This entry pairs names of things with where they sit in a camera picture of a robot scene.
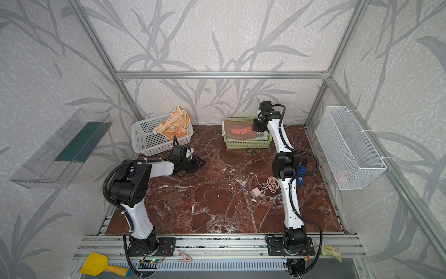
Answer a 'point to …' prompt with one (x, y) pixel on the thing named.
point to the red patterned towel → (238, 129)
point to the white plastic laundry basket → (146, 143)
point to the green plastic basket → (262, 144)
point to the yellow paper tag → (328, 250)
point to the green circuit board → (152, 261)
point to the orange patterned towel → (177, 124)
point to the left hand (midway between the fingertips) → (206, 158)
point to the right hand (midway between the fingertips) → (256, 122)
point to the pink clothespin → (187, 258)
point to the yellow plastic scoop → (96, 264)
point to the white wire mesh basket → (352, 159)
